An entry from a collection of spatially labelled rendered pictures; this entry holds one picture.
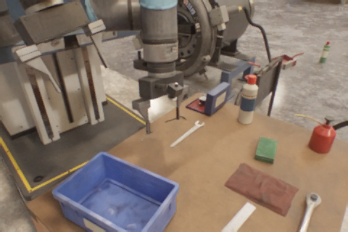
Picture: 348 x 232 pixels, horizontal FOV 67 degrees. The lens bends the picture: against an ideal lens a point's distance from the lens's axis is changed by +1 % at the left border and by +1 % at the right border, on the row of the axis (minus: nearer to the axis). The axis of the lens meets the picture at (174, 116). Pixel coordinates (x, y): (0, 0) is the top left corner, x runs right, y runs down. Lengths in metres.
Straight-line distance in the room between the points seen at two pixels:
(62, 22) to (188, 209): 0.62
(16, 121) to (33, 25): 1.03
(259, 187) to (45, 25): 0.76
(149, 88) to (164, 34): 0.13
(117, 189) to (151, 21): 0.56
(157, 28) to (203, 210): 0.55
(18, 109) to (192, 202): 1.03
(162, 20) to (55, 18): 0.23
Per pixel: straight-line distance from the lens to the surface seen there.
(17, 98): 1.52
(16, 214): 1.67
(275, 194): 0.94
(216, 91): 1.26
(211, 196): 0.91
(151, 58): 0.67
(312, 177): 1.07
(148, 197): 0.88
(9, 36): 1.06
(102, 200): 0.91
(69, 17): 0.62
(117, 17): 0.78
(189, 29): 2.01
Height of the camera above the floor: 1.15
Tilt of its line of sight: 32 degrees down
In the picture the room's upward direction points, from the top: straight up
